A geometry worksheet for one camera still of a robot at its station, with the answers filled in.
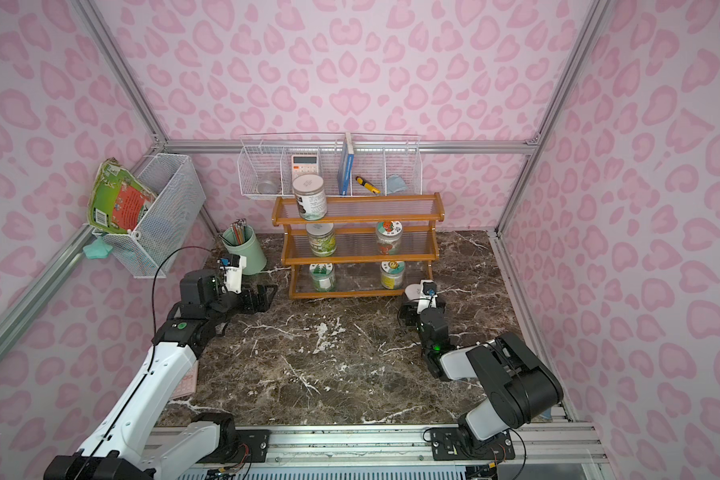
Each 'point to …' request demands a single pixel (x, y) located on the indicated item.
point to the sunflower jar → (392, 274)
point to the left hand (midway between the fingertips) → (260, 281)
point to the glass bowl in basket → (267, 187)
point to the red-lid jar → (388, 236)
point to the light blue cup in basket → (395, 184)
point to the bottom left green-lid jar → (323, 276)
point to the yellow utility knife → (367, 185)
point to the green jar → (322, 239)
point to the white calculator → (304, 164)
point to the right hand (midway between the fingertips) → (415, 292)
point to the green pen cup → (243, 241)
